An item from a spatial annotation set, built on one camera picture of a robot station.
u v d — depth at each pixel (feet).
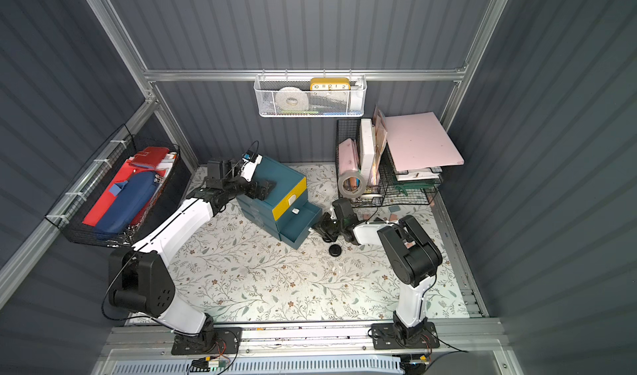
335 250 2.99
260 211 2.77
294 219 3.15
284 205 2.77
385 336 2.37
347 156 3.45
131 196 2.31
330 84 2.84
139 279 1.43
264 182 2.50
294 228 3.02
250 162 2.43
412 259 1.64
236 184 2.39
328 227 2.83
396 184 3.16
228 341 2.42
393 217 3.35
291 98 2.72
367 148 2.98
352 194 3.28
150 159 2.59
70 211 2.02
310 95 2.88
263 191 2.53
